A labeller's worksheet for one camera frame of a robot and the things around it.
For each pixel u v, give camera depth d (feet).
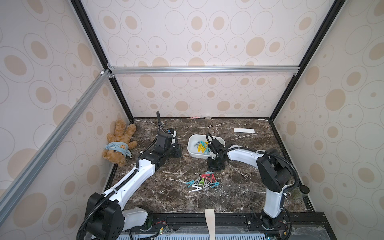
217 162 2.61
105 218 1.28
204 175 2.92
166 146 2.06
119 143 3.10
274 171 1.64
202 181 2.86
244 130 3.70
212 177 2.91
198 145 3.37
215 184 2.81
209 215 2.51
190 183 2.81
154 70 5.92
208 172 2.95
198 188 2.78
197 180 2.86
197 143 3.38
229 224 2.44
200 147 3.30
